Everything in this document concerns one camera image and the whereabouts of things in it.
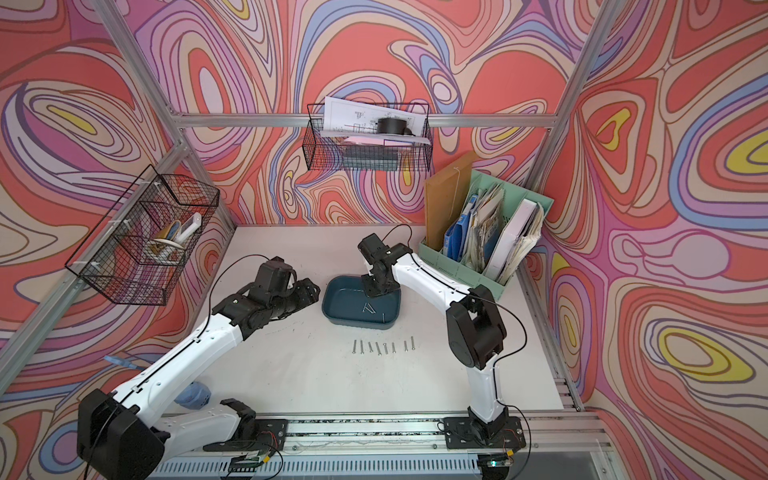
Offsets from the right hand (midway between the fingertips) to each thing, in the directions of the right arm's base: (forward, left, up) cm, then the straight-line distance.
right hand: (376, 298), depth 89 cm
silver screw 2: (-10, +5, -8) cm, 14 cm away
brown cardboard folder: (+28, -24, +15) cm, 40 cm away
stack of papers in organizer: (+21, -36, +13) cm, 43 cm away
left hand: (-3, +16, +9) cm, 19 cm away
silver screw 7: (-11, -8, -9) cm, 16 cm away
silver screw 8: (-10, -10, -10) cm, 17 cm away
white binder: (+16, -42, +17) cm, 48 cm away
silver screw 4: (-13, 0, -10) cm, 17 cm away
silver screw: (-13, +7, -8) cm, 17 cm away
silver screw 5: (-11, -2, -9) cm, 14 cm away
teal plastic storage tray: (+3, +10, -7) cm, 13 cm away
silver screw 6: (-12, -4, -9) cm, 16 cm away
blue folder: (+18, -26, +6) cm, 32 cm away
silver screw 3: (-11, +3, -9) cm, 14 cm away
